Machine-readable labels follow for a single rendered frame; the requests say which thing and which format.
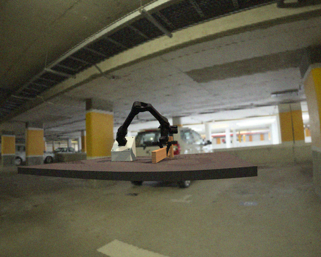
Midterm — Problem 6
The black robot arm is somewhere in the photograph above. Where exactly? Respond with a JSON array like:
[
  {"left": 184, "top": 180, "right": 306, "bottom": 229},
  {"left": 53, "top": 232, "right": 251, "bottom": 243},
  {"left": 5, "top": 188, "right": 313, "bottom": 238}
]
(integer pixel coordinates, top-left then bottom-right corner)
[{"left": 116, "top": 101, "right": 178, "bottom": 146}]

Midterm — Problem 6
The brown wooden post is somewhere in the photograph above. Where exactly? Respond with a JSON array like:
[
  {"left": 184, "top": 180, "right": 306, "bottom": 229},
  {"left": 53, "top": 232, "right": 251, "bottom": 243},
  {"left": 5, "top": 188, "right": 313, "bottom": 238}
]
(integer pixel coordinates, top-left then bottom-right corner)
[{"left": 167, "top": 136, "right": 174, "bottom": 158}]

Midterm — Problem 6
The long wooden board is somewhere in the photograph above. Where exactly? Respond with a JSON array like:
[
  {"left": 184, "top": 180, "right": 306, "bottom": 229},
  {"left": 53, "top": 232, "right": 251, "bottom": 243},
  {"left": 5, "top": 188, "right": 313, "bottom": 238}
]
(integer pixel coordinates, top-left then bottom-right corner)
[{"left": 151, "top": 147, "right": 170, "bottom": 163}]

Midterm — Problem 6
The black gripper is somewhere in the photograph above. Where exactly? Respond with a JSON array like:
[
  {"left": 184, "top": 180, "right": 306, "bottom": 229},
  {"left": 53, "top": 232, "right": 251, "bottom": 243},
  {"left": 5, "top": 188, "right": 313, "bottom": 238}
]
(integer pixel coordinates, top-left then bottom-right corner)
[{"left": 152, "top": 134, "right": 177, "bottom": 154}]

